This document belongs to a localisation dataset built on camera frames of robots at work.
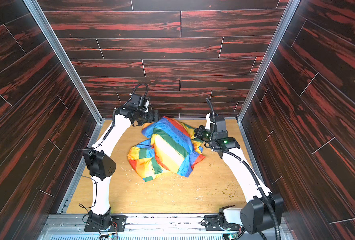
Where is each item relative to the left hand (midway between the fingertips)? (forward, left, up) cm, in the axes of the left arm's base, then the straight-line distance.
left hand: (156, 118), depth 89 cm
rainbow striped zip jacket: (-12, -10, -11) cm, 20 cm away
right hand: (-11, -24, +4) cm, 27 cm away
